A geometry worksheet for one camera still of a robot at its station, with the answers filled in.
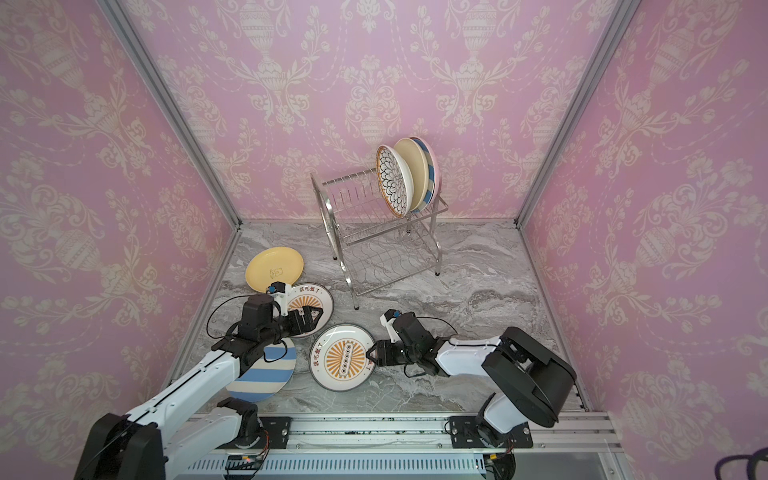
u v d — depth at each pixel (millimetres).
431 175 745
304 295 997
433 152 747
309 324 762
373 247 1074
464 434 730
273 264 1080
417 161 776
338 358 858
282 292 779
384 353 758
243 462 730
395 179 839
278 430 744
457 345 593
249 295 846
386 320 824
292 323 757
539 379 458
